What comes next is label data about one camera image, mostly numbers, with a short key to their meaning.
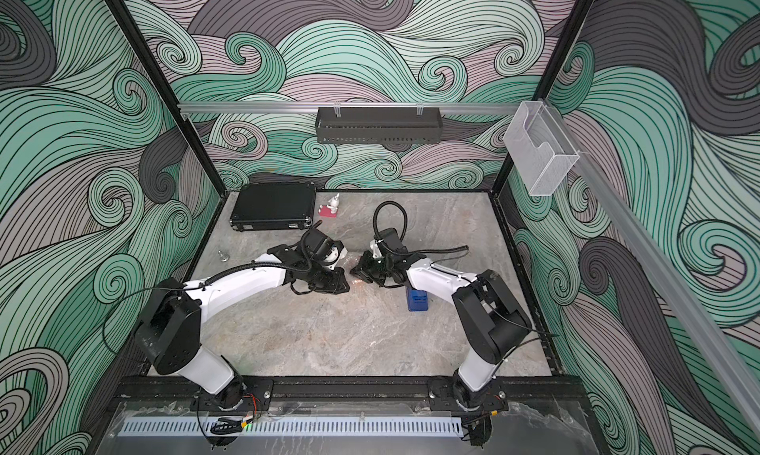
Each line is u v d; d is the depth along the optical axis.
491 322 0.45
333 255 0.78
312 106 0.94
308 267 0.63
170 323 0.43
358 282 0.83
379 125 0.95
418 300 0.83
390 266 0.70
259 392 0.73
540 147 0.78
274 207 1.10
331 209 1.10
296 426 0.70
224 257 0.99
